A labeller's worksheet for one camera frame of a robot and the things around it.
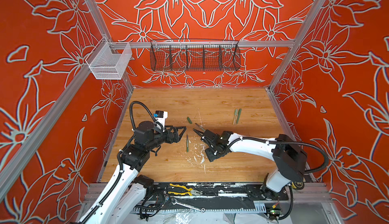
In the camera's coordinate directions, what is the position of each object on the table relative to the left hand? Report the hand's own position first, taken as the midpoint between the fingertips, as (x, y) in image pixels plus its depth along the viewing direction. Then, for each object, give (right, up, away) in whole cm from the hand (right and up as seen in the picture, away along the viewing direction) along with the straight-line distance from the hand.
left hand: (179, 126), depth 71 cm
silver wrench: (+11, -39, -2) cm, 40 cm away
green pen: (+39, +2, +32) cm, 51 cm away
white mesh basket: (-47, +38, +23) cm, 65 cm away
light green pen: (+11, -5, +27) cm, 29 cm away
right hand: (+16, -18, +13) cm, 27 cm away
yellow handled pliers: (+6, -33, +2) cm, 34 cm away
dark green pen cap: (+4, -1, +30) cm, 30 cm away
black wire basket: (+8, +43, +27) cm, 51 cm away
